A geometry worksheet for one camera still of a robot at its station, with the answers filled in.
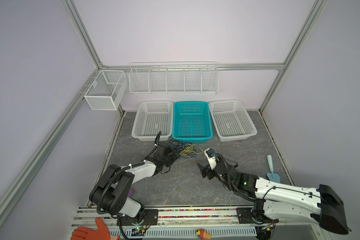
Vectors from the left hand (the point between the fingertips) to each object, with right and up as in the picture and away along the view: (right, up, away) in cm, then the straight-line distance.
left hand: (180, 154), depth 90 cm
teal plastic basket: (+8, +20, +24) cm, 32 cm away
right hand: (+14, 0, -15) cm, 20 cm away
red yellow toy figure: (+11, -31, -24) cm, 41 cm away
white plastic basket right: (+38, +22, +25) cm, 50 cm away
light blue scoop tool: (+55, -12, -4) cm, 56 cm away
